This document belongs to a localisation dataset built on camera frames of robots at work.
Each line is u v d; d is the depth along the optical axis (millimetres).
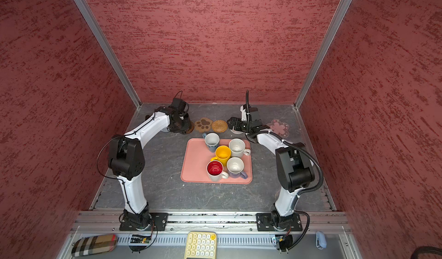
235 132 1055
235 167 897
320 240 681
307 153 452
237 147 969
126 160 519
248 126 735
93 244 664
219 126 1097
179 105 771
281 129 1085
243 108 868
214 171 894
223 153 924
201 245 671
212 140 948
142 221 655
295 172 487
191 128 1061
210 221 757
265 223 741
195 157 947
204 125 1078
